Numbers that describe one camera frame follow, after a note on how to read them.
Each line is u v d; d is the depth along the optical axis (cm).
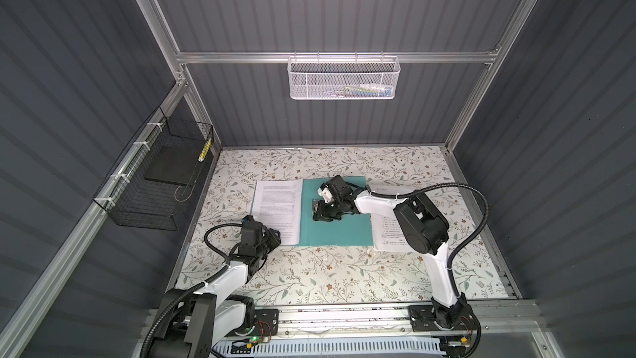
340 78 124
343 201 79
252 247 69
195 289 47
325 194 92
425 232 56
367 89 92
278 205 100
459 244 56
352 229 94
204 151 81
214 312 45
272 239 81
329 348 77
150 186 73
